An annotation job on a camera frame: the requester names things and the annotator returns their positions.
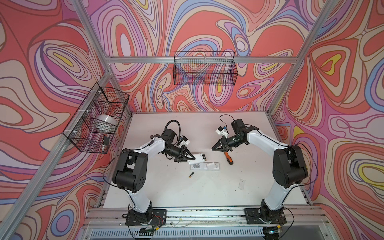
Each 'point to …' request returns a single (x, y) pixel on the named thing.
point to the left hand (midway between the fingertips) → (194, 158)
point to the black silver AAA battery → (190, 176)
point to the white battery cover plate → (198, 158)
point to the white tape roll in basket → (105, 123)
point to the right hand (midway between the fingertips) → (215, 151)
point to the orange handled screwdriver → (229, 158)
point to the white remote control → (205, 166)
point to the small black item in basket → (106, 141)
